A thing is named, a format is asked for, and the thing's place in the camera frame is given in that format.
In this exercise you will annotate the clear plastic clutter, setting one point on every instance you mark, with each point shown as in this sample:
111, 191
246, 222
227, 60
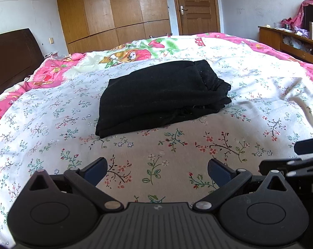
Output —
55, 55

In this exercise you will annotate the wooden sideboard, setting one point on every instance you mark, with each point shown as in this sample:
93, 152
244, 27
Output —
272, 37

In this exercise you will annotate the dark wooden headboard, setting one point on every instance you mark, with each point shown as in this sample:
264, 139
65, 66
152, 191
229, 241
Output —
13, 59

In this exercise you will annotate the beige wall switch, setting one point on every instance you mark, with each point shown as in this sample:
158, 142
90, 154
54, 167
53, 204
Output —
51, 41

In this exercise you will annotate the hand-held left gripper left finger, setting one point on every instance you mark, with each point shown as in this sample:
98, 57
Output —
96, 171

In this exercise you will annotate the wooden wardrobe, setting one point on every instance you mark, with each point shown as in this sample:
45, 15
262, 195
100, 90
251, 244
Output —
112, 7

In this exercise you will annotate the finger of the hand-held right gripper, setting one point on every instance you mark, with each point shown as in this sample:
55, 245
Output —
291, 166
311, 146

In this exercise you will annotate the silver thermos bottle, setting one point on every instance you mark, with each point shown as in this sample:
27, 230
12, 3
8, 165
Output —
312, 30

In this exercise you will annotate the floral printed blanket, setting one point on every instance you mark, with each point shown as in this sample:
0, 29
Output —
68, 109

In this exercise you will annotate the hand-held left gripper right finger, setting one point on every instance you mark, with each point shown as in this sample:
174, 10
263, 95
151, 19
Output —
220, 172

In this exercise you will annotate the wooden door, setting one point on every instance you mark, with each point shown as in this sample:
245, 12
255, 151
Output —
196, 5

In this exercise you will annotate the black pants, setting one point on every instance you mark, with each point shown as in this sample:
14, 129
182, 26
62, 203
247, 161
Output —
159, 98

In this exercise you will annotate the pink cloth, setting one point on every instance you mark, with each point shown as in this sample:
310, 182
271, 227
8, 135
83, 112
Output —
300, 15

